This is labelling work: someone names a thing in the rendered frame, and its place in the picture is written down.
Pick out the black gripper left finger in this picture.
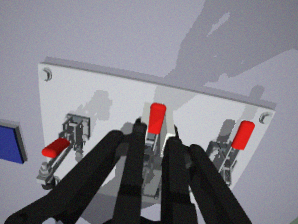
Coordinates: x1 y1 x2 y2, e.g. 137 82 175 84
4 102 151 224

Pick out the toggle clamp with red handle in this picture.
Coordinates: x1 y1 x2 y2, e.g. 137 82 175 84
141 103 166 195
206 120 255 186

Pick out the red-handled toggle clamp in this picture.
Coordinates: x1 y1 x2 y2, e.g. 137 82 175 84
36 113 90 190

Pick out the white fixture plate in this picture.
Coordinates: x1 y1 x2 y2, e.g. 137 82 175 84
38 62 276 191

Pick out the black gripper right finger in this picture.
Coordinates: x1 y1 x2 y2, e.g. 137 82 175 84
160 106 252 224

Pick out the blue rectangular plate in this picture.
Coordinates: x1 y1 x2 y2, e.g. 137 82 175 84
0 122 27 164

